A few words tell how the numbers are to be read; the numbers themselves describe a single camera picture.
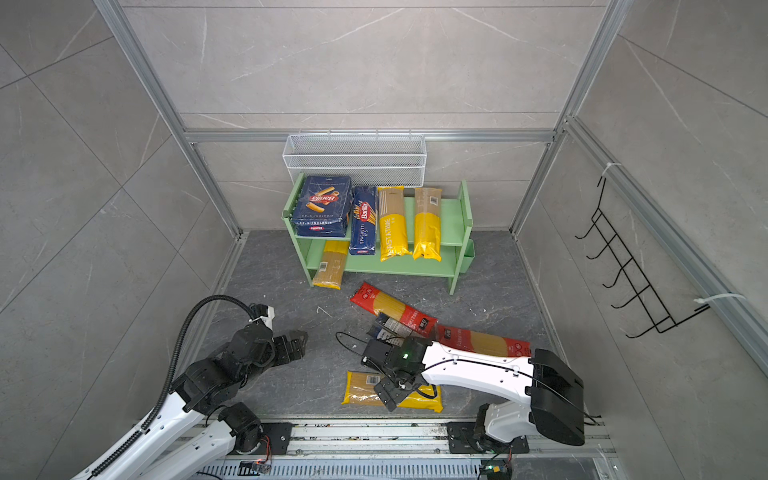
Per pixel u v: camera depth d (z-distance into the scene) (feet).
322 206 2.68
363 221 2.63
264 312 2.22
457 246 2.65
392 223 2.66
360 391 2.57
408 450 2.40
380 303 3.19
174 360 1.63
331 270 2.92
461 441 2.40
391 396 2.18
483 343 2.93
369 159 3.29
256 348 1.80
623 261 2.30
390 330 2.96
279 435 2.40
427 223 2.76
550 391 1.31
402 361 1.73
